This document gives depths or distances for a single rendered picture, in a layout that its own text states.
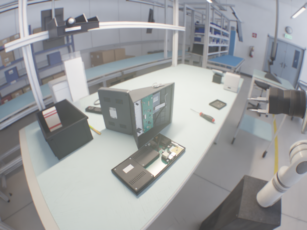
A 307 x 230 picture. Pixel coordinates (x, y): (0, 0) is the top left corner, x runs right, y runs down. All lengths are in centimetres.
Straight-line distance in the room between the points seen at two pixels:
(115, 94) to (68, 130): 24
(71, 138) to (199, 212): 131
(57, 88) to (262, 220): 118
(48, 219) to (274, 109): 75
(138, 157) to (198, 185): 123
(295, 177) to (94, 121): 92
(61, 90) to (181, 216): 142
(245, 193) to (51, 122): 101
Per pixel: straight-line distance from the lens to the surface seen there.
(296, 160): 53
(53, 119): 81
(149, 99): 51
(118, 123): 62
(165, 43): 283
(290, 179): 58
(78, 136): 61
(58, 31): 68
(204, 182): 170
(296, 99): 43
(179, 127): 68
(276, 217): 77
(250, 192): 74
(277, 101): 43
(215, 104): 95
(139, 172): 46
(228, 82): 123
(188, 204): 154
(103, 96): 59
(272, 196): 66
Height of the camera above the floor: 141
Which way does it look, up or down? 33 degrees down
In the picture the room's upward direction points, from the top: 1 degrees counter-clockwise
